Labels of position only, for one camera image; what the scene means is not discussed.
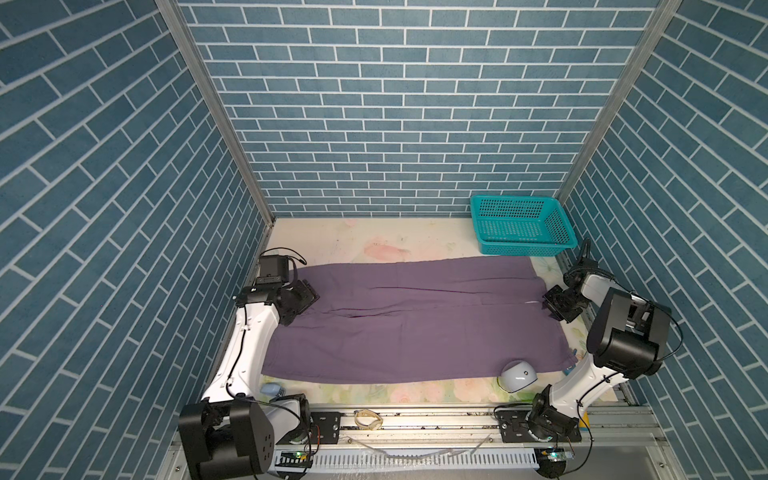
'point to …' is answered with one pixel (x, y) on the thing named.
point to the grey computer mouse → (516, 375)
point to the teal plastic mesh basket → (521, 225)
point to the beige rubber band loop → (366, 412)
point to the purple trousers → (418, 320)
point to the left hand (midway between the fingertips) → (309, 297)
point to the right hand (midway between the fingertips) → (547, 304)
